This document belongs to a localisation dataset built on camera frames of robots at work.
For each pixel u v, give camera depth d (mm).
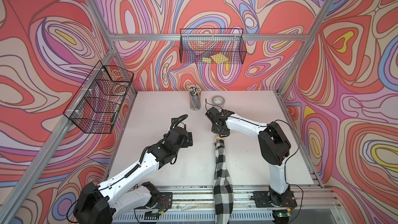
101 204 392
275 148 507
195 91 959
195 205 728
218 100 1138
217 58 908
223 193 703
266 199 725
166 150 575
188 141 724
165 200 725
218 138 883
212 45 960
